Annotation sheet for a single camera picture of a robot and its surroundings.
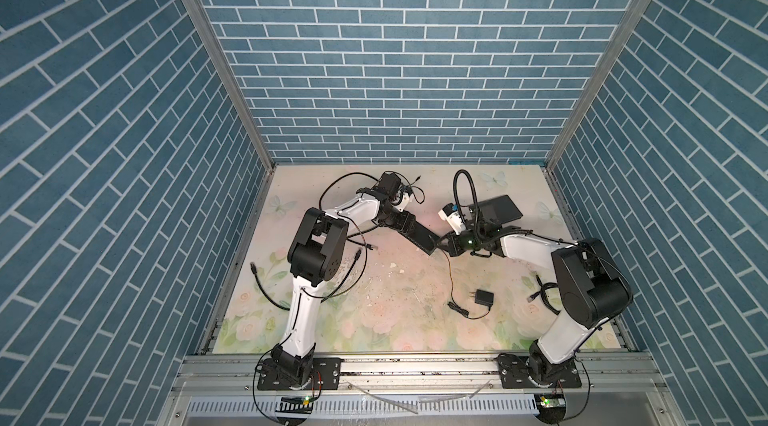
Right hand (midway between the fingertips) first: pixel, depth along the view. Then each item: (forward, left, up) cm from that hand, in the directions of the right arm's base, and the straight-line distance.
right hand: (435, 240), depth 92 cm
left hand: (+8, +9, -3) cm, 13 cm away
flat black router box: (-1, -14, +19) cm, 24 cm away
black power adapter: (-15, -14, -6) cm, 21 cm away
